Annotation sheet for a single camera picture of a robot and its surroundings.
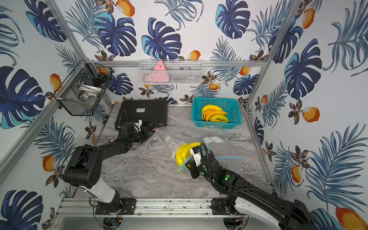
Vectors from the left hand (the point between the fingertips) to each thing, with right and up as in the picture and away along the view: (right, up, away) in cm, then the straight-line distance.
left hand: (154, 128), depth 90 cm
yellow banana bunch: (+18, -13, -12) cm, 25 cm away
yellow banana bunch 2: (+39, +16, +20) cm, 47 cm away
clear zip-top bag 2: (+14, -8, 0) cm, 16 cm away
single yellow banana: (+44, +7, +14) cm, 46 cm away
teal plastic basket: (+55, +17, +23) cm, 62 cm away
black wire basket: (-41, +21, -7) cm, 47 cm away
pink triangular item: (+3, +34, 0) cm, 34 cm away
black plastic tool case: (-7, +11, +19) cm, 23 cm away
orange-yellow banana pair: (+36, +11, +18) cm, 42 cm away
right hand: (+20, -17, -14) cm, 30 cm away
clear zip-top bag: (+48, -22, 0) cm, 53 cm away
